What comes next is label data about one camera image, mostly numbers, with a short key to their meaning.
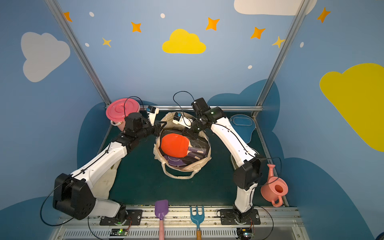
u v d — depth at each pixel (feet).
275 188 2.40
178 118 2.16
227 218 2.44
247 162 1.50
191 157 2.74
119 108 3.22
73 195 1.33
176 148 2.62
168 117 2.59
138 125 2.10
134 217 2.46
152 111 2.26
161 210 2.52
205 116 1.80
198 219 2.40
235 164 1.66
